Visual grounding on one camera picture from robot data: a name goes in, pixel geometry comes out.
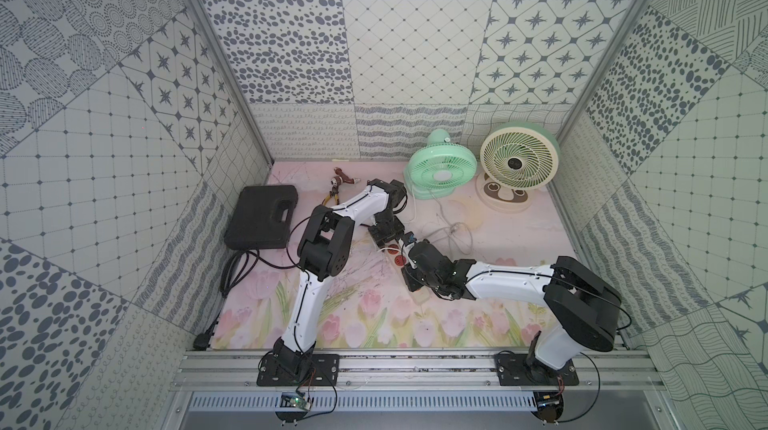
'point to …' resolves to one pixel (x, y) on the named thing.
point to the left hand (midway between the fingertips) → (393, 243)
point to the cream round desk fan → (516, 159)
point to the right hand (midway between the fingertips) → (407, 270)
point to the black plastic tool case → (261, 217)
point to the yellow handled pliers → (335, 183)
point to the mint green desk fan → (435, 170)
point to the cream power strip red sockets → (394, 252)
